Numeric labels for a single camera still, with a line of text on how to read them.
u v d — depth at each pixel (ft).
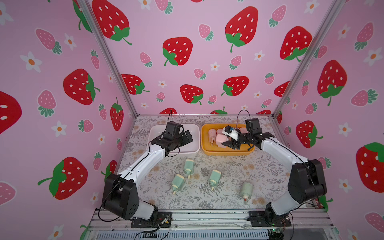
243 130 2.38
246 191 2.50
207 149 3.43
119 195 1.38
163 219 2.37
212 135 3.23
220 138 2.74
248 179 2.89
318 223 2.38
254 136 2.24
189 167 2.79
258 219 2.40
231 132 2.40
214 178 2.67
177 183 2.60
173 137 2.10
